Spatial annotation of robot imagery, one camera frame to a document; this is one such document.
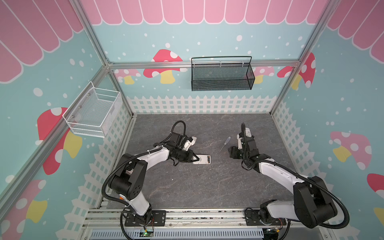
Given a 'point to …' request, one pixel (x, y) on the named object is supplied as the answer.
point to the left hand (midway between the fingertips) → (196, 162)
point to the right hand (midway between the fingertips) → (232, 148)
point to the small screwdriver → (226, 142)
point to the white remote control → (204, 159)
